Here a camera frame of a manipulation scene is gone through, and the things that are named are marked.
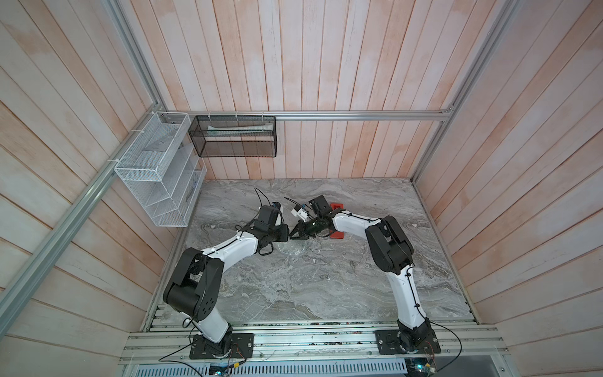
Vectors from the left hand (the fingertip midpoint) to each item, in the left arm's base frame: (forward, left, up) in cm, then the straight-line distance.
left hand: (286, 233), depth 93 cm
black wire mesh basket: (+40, +24, +18) cm, 50 cm away
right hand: (0, -1, -3) cm, 3 cm away
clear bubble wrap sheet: (-6, -2, -1) cm, 7 cm away
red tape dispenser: (-3, -20, +4) cm, 21 cm away
